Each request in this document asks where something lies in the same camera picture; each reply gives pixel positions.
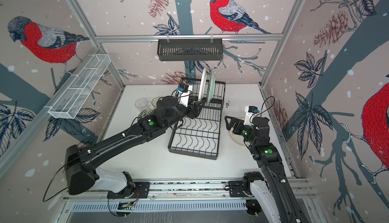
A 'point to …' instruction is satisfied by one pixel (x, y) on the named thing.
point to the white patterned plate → (202, 84)
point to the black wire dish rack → (199, 137)
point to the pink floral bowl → (144, 114)
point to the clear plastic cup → (142, 104)
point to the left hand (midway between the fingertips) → (200, 99)
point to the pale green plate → (211, 86)
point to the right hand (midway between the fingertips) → (230, 120)
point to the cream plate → (237, 138)
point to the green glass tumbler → (154, 101)
